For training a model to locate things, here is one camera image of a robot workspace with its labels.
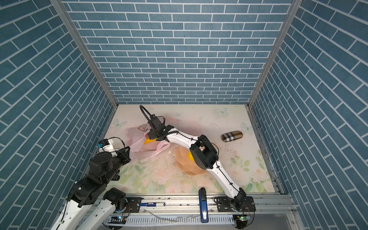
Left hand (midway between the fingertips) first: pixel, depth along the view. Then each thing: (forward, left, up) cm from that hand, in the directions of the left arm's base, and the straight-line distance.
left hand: (135, 147), depth 71 cm
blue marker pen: (-21, -9, -21) cm, 31 cm away
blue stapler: (-22, -35, -18) cm, 45 cm away
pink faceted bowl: (0, -25, -20) cm, 32 cm away
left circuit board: (-28, +9, -25) cm, 38 cm away
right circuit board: (-28, -55, -22) cm, 65 cm away
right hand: (+20, -3, -15) cm, 25 cm away
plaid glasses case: (+19, -58, -18) cm, 63 cm away
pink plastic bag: (+1, -1, -6) cm, 6 cm away
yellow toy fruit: (+3, -29, -16) cm, 33 cm away
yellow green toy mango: (+11, -2, -12) cm, 17 cm away
